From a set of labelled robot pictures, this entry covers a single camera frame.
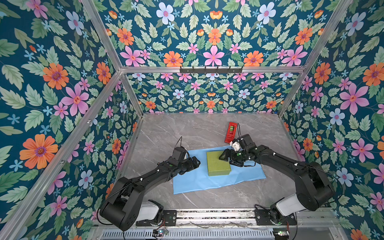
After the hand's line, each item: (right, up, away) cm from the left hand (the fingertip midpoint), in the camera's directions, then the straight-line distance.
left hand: (198, 162), depth 85 cm
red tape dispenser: (+22, +16, +17) cm, 32 cm away
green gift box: (+10, -3, -1) cm, 11 cm away
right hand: (+15, +2, 0) cm, 15 cm away
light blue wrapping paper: (-1, -11, +2) cm, 11 cm away
